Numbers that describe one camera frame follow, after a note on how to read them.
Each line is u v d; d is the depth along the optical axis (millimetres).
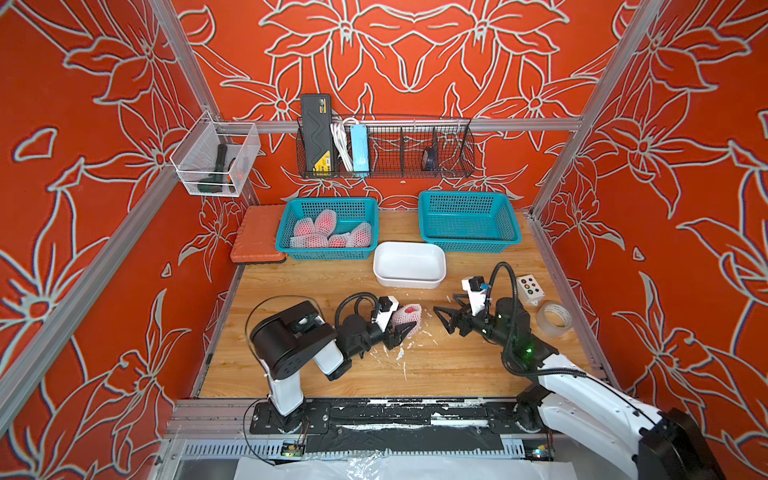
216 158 874
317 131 875
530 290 928
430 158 928
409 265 1026
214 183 789
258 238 1036
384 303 712
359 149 899
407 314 770
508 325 592
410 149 976
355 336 662
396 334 746
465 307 699
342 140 860
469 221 1173
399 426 727
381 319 735
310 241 1003
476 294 685
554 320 893
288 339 500
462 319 697
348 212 1139
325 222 1068
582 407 504
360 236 1011
